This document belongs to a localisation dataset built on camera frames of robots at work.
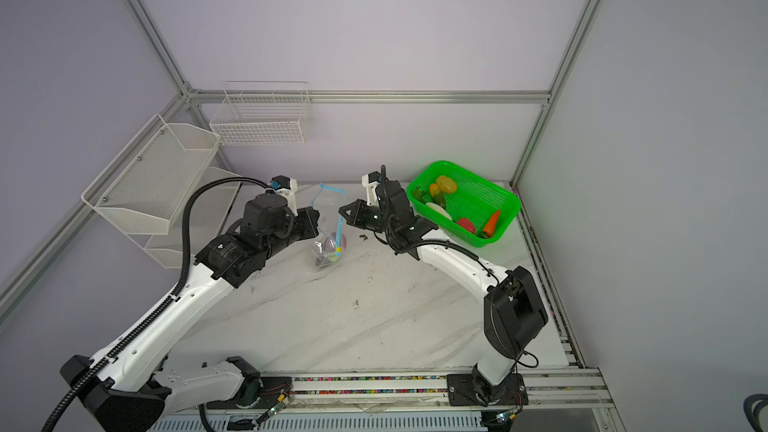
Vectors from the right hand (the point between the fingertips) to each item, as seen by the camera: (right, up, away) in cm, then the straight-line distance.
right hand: (335, 211), depth 75 cm
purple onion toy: (-1, -8, 0) cm, 8 cm away
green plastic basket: (+43, +3, +39) cm, 58 cm away
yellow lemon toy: (+36, +10, +39) cm, 54 cm away
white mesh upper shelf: (-50, +9, +5) cm, 51 cm away
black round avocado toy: (-5, -14, +7) cm, 17 cm away
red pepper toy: (+40, -4, +26) cm, 48 cm away
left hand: (-3, -1, -4) cm, 5 cm away
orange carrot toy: (+50, -5, +29) cm, 58 cm away
